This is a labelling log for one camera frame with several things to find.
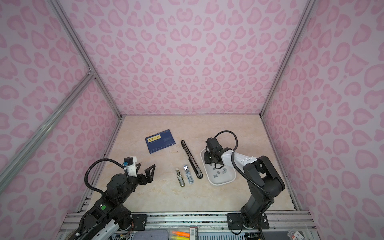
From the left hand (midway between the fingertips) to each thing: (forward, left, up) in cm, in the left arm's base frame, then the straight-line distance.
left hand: (148, 163), depth 76 cm
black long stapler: (+2, -25, -16) cm, 29 cm away
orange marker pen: (-28, -16, -15) cm, 36 cm away
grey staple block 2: (+2, -42, -17) cm, 45 cm away
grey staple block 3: (-1, -35, -17) cm, 39 cm away
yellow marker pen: (-30, -16, -15) cm, 37 cm away
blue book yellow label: (+25, +1, -16) cm, 30 cm away
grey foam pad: (-29, -3, -13) cm, 32 cm away
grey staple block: (+1, -38, -17) cm, 41 cm away
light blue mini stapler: (-3, -21, -16) cm, 27 cm away
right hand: (+10, -32, -13) cm, 36 cm away
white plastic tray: (-1, -40, -17) cm, 44 cm away
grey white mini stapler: (-3, -16, -16) cm, 23 cm away
